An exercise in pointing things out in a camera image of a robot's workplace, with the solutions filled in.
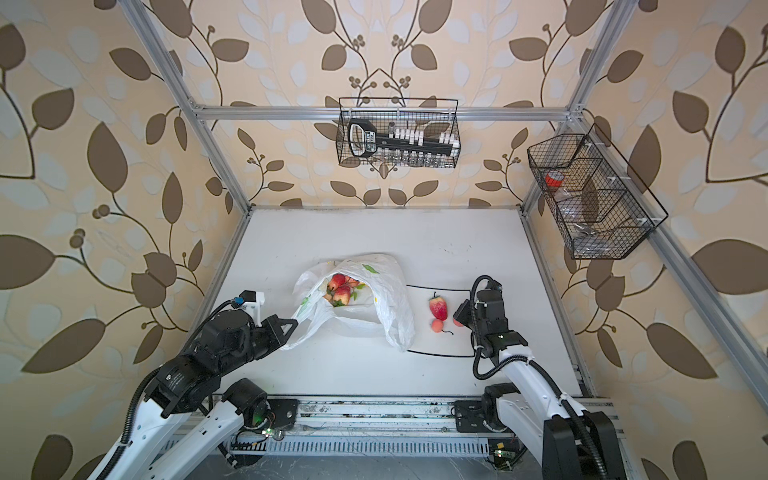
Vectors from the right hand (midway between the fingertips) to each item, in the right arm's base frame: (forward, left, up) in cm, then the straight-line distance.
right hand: (461, 308), depth 87 cm
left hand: (-9, +42, +14) cm, 45 cm away
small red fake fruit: (-7, +3, +5) cm, 9 cm away
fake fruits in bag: (+10, +37, -4) cm, 38 cm away
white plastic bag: (-6, +23, +14) cm, 28 cm away
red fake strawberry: (+1, +7, -1) cm, 7 cm away
